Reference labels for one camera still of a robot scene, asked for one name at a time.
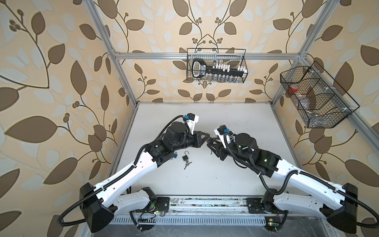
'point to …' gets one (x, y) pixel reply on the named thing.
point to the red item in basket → (293, 88)
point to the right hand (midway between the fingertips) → (211, 143)
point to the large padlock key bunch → (187, 164)
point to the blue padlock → (175, 155)
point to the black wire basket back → (218, 77)
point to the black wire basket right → (320, 101)
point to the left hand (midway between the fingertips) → (211, 136)
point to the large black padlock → (185, 158)
